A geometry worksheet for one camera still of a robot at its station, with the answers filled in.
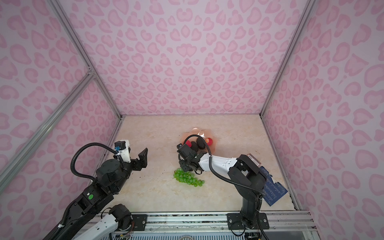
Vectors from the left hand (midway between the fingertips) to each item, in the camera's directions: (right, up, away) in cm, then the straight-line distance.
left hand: (138, 147), depth 68 cm
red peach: (+34, 0, +30) cm, 45 cm away
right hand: (+20, -11, +21) cm, 31 cm away
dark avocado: (+29, -2, +30) cm, 42 cm away
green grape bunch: (+17, -18, +16) cm, 29 cm away
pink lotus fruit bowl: (+32, +4, +35) cm, 48 cm away
